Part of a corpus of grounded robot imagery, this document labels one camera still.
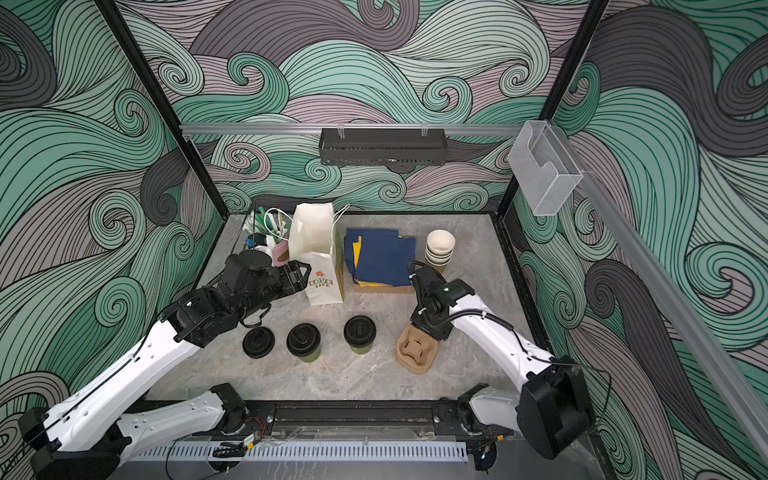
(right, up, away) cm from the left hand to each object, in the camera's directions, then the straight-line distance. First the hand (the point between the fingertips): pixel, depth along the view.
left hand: (304, 268), depth 69 cm
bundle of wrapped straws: (-17, +12, +26) cm, 33 cm away
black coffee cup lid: (-17, -23, +15) cm, 32 cm away
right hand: (+30, -18, +12) cm, 36 cm away
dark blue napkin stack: (+18, 0, +32) cm, 37 cm away
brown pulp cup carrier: (+28, -23, +11) cm, 38 cm away
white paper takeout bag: (-5, +6, +32) cm, 33 cm away
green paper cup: (0, -25, +9) cm, 26 cm away
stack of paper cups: (+37, +4, +25) cm, 45 cm away
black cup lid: (+13, -17, +7) cm, 23 cm away
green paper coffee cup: (+13, -24, +10) cm, 29 cm away
